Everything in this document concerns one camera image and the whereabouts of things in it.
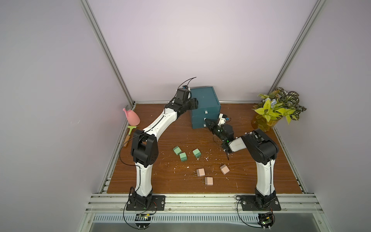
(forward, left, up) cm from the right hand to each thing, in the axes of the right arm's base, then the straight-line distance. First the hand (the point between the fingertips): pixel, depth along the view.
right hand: (205, 117), depth 92 cm
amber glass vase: (+4, -40, -10) cm, 41 cm away
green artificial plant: (+4, -45, +9) cm, 46 cm away
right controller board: (-52, -29, -16) cm, 62 cm away
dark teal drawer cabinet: (+4, -2, +6) cm, 8 cm away
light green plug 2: (-22, +14, -12) cm, 29 cm away
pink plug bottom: (-36, -1, -11) cm, 38 cm away
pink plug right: (-29, -11, -13) cm, 33 cm away
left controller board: (-53, +33, -15) cm, 64 cm away
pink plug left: (-31, +3, -12) cm, 33 cm away
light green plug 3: (-19, +5, -12) cm, 23 cm away
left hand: (+7, +6, +9) cm, 13 cm away
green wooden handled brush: (-1, +54, -12) cm, 55 cm away
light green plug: (-18, +18, -11) cm, 28 cm away
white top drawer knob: (+1, 0, +4) cm, 5 cm away
